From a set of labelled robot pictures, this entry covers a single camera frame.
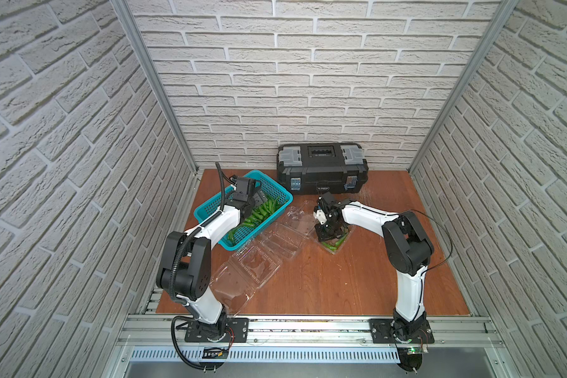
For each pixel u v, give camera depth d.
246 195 0.71
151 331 0.75
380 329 0.74
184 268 0.45
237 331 0.73
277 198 1.01
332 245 0.90
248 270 0.85
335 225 0.80
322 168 0.97
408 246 0.52
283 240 0.95
